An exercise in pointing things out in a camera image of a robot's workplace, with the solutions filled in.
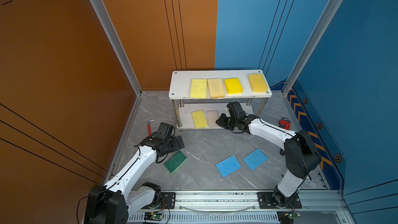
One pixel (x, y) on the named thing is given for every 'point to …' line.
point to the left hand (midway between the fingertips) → (177, 143)
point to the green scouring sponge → (175, 161)
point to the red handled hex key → (149, 128)
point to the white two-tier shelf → (179, 93)
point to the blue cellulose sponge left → (228, 166)
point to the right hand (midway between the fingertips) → (216, 121)
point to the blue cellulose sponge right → (255, 159)
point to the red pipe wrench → (285, 123)
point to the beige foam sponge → (212, 117)
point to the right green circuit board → (287, 217)
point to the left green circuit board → (153, 216)
